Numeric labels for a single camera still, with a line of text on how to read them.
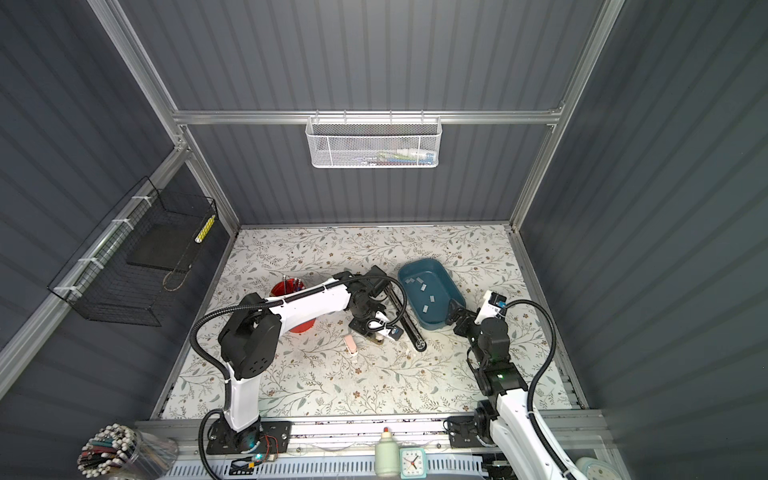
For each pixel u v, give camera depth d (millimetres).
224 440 723
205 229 811
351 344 866
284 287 867
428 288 1012
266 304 528
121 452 575
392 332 754
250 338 504
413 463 682
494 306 702
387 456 650
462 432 737
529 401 542
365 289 688
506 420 553
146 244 766
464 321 722
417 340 889
